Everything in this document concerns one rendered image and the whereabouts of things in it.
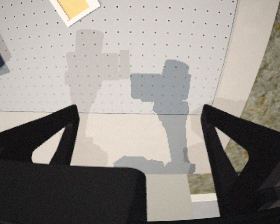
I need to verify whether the white cassette with yellow panel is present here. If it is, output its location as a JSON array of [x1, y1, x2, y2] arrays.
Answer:
[[50, 0, 101, 27]]

